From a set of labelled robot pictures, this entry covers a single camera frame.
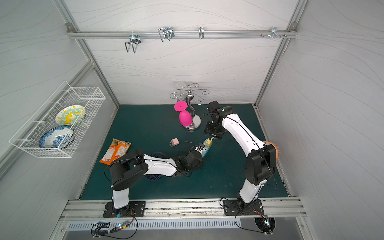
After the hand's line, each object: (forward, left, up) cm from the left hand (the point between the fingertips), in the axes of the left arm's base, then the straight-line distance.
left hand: (201, 156), depth 89 cm
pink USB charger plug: (+10, +18, 0) cm, 20 cm away
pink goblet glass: (+18, +10, +16) cm, 25 cm away
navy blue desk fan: (-14, +25, +3) cm, 28 cm away
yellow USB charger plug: (+7, -4, +4) cm, 10 cm away
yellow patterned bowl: (+5, +64, +31) cm, 71 cm away
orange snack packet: (+4, +53, 0) cm, 53 cm away
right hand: (+8, -4, +14) cm, 16 cm away
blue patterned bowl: (-7, +62, +31) cm, 70 cm away
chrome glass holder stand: (+27, +4, -1) cm, 27 cm away
